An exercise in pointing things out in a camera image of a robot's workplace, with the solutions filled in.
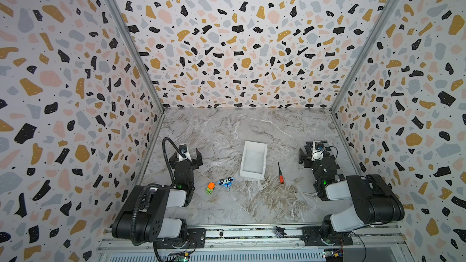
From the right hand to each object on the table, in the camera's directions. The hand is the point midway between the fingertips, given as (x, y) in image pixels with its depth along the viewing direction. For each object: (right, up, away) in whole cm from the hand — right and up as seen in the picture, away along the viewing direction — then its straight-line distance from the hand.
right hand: (315, 148), depth 91 cm
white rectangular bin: (-30, -7, +7) cm, 32 cm away
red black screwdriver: (-17, -14, +1) cm, 22 cm away
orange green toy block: (-51, -18, -5) cm, 55 cm away
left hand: (-62, -1, -3) cm, 62 cm away
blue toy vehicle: (-44, -16, -3) cm, 47 cm away
